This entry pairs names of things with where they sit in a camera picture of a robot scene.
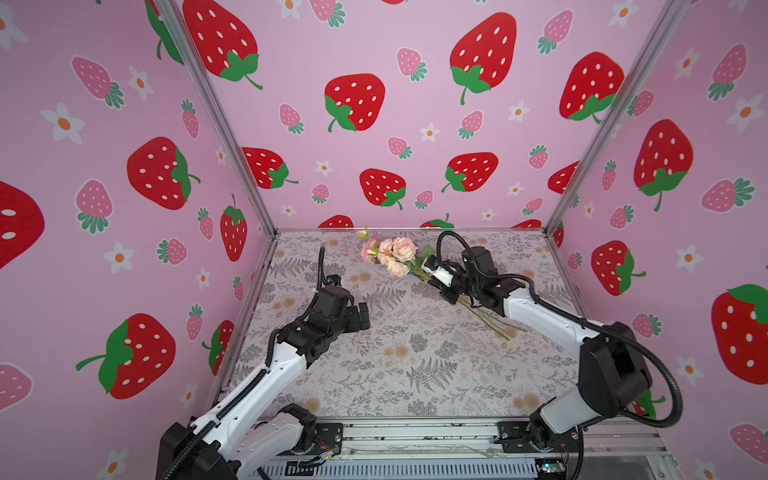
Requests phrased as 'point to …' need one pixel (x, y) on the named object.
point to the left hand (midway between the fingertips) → (357, 310)
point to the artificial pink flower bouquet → (402, 258)
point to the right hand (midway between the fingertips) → (427, 279)
